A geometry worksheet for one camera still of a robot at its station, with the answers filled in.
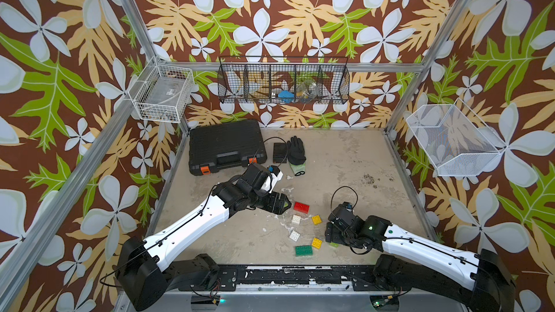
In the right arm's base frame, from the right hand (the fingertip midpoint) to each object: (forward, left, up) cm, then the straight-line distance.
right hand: (329, 236), depth 81 cm
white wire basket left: (+46, +66, +32) cm, 87 cm away
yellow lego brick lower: (-2, +5, -1) cm, 5 cm away
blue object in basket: (+52, +15, +26) cm, 60 cm away
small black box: (+44, +19, -3) cm, 48 cm away
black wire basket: (+62, +17, +28) cm, 70 cm away
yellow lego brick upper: (+7, +4, -1) cm, 8 cm away
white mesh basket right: (+25, -46, +25) cm, 58 cm away
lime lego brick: (-4, -1, +2) cm, 4 cm away
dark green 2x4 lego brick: (-5, +11, -1) cm, 12 cm away
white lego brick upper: (+7, +12, -1) cm, 14 cm away
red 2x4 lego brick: (+13, +10, -2) cm, 16 cm away
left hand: (+8, +17, +14) cm, 24 cm away
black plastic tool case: (+45, +42, +2) cm, 61 cm away
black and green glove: (+41, +10, -2) cm, 42 cm away
